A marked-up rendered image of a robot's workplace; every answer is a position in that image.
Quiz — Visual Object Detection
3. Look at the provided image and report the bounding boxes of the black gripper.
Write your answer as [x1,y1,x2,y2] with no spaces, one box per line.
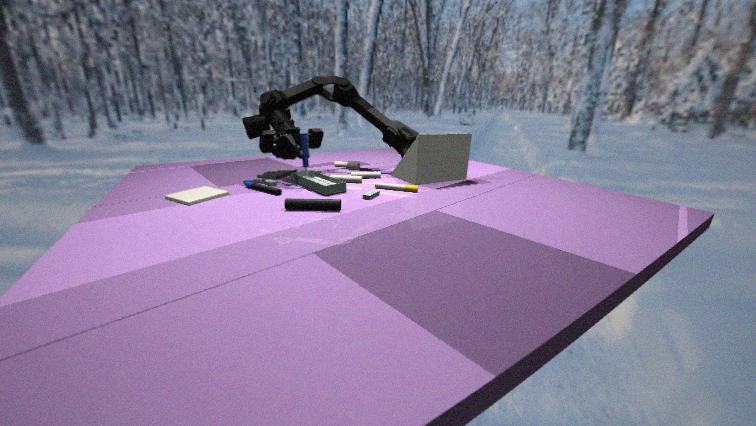
[259,118,324,158]

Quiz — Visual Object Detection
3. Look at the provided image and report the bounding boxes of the grey keyboard with white letter keys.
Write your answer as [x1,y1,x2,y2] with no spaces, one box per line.
[291,170,347,196]

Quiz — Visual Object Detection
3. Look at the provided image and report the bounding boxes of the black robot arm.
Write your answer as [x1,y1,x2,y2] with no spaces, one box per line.
[242,75,420,158]

